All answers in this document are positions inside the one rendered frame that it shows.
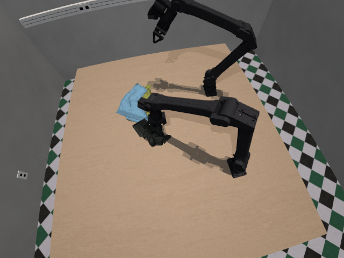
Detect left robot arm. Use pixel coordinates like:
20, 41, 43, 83
138, 93, 260, 178

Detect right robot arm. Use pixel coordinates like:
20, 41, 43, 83
147, 0, 257, 97

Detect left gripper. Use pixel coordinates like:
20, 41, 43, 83
148, 112, 167, 127

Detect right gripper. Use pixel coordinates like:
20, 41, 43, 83
153, 16, 171, 43

